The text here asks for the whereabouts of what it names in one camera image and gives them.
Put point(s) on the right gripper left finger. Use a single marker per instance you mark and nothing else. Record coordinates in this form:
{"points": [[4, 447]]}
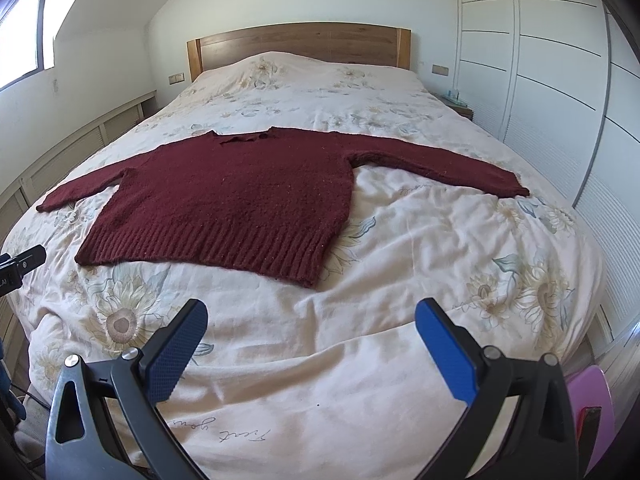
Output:
{"points": [[82, 440]]}

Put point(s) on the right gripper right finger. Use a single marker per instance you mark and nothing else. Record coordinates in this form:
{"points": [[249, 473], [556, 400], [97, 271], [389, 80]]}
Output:
{"points": [[540, 442]]}

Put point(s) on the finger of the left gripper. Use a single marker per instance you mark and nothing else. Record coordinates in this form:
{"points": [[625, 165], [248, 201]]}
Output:
{"points": [[27, 261]]}

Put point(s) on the dark red knit sweater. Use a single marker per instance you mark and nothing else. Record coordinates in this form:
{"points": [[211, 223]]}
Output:
{"points": [[269, 202]]}

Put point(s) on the pink object with red phone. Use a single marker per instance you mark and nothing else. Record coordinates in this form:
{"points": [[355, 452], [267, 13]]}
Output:
{"points": [[593, 411]]}

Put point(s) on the floral cream duvet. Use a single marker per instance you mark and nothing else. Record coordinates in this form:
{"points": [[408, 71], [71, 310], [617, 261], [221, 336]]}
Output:
{"points": [[331, 382]]}

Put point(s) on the right wooden nightstand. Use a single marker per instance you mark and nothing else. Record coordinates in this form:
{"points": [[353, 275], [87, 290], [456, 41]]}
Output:
{"points": [[462, 110]]}

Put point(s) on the small items on nightstand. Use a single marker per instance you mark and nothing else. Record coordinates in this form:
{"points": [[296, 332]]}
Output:
{"points": [[452, 95]]}

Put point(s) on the white sliding wardrobe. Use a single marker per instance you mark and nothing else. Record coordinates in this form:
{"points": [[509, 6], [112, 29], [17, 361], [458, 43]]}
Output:
{"points": [[557, 81]]}

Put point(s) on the wooden headboard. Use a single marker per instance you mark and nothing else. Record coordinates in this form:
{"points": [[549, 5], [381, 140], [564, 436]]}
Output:
{"points": [[336, 42]]}

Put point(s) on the louvered low wall cabinet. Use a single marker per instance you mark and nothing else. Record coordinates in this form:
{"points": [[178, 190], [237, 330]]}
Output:
{"points": [[54, 165]]}

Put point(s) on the window with dark frame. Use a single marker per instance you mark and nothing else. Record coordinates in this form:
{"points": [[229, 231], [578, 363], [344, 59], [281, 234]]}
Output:
{"points": [[22, 51]]}

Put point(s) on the left wall switch plate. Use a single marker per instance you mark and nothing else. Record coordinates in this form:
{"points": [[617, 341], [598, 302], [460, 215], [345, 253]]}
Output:
{"points": [[176, 78]]}

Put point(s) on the wall switch plate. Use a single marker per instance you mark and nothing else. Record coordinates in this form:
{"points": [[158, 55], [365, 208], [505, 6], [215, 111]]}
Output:
{"points": [[440, 70], [176, 78]]}

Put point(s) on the right wall switch plate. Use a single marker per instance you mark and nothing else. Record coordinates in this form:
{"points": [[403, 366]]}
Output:
{"points": [[440, 70]]}

